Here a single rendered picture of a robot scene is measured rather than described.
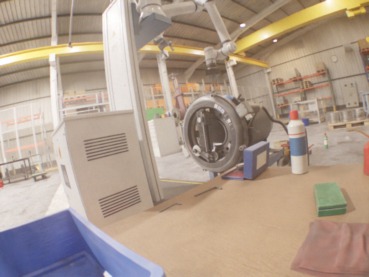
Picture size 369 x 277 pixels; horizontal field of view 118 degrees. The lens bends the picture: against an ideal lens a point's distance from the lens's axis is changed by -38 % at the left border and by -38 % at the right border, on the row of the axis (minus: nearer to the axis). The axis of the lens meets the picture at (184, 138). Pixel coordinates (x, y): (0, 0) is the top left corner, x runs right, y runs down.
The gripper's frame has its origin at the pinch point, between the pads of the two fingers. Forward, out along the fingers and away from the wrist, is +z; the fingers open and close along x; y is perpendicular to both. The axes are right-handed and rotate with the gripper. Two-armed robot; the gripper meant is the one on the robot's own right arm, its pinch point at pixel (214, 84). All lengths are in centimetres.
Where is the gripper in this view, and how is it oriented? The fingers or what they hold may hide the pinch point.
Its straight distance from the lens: 154.4
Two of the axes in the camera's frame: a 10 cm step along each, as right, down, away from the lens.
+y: 0.7, -1.3, 9.9
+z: 1.4, 9.8, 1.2
